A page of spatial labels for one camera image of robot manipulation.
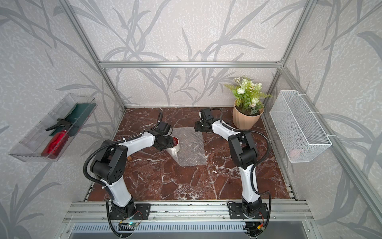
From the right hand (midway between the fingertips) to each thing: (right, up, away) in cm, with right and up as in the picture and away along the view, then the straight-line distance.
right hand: (197, 126), depth 101 cm
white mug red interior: (-13, -11, -11) cm, 20 cm away
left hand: (-17, -12, -5) cm, 21 cm away
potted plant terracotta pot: (+31, +3, -4) cm, 31 cm away
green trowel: (-61, +7, -25) cm, 66 cm away
